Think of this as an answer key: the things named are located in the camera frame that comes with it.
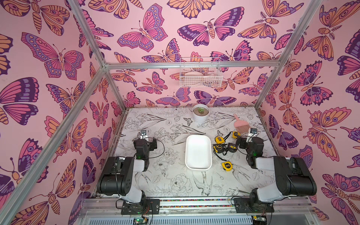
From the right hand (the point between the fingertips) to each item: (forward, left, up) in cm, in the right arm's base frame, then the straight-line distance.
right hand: (243, 135), depth 94 cm
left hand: (-2, +64, 0) cm, 64 cm away
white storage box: (-10, +30, -6) cm, 32 cm away
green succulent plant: (+19, +27, +5) cm, 34 cm away
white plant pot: (+15, +28, +1) cm, 31 cm away
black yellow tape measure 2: (-19, +13, -5) cm, 23 cm away
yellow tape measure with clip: (0, +15, -5) cm, 16 cm away
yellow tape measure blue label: (+4, +3, -5) cm, 7 cm away
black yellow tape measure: (-7, +17, -4) cm, 19 cm away
